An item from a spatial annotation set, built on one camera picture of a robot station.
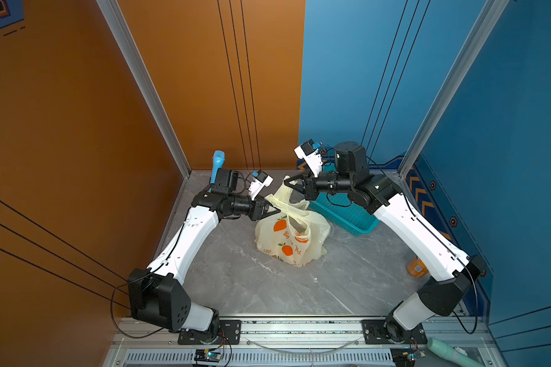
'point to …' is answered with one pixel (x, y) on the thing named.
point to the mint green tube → (458, 358)
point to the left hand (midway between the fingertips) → (278, 207)
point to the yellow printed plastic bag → (295, 235)
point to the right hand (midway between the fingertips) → (288, 181)
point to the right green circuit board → (403, 357)
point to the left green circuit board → (207, 355)
